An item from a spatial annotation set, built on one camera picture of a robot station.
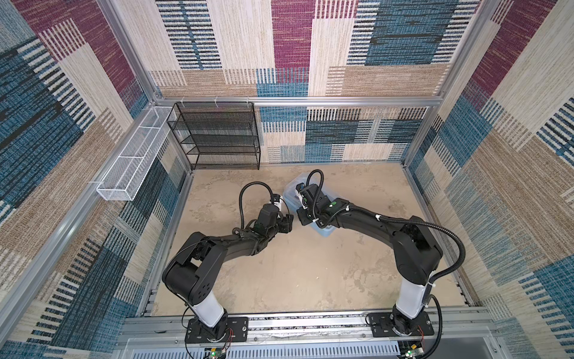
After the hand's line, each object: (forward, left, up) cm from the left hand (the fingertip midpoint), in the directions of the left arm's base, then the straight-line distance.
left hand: (288, 212), depth 92 cm
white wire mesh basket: (-4, +50, +26) cm, 57 cm away
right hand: (-1, -6, +1) cm, 7 cm away
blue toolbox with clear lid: (+7, -1, 0) cm, 7 cm away
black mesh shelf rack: (+40, +34, +8) cm, 53 cm away
